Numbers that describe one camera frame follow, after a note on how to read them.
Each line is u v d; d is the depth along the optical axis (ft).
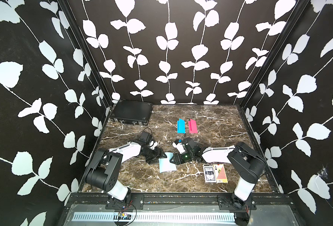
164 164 2.81
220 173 2.75
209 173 2.70
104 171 1.47
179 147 2.73
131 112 4.03
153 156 2.62
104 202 2.44
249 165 1.57
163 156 2.75
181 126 3.50
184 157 2.60
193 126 3.50
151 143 2.73
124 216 2.32
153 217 2.30
